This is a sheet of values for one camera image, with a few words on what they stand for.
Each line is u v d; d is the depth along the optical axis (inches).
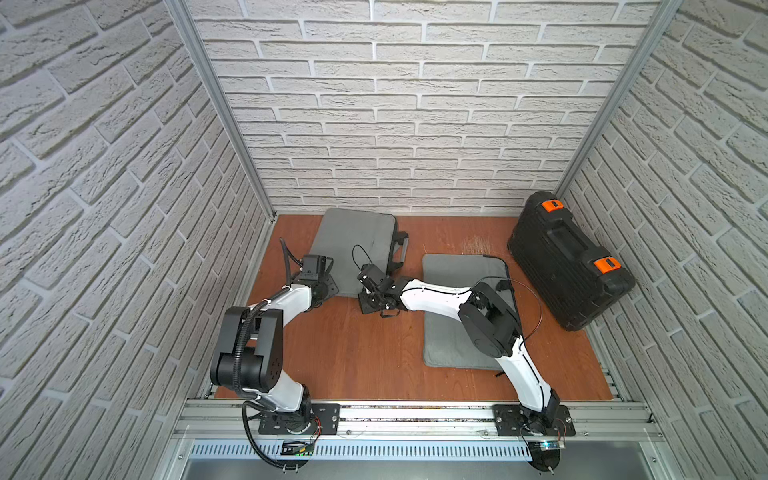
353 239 43.3
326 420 29.1
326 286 33.6
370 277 29.2
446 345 32.8
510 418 29.2
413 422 29.7
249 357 17.7
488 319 22.2
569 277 31.7
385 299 28.4
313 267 29.2
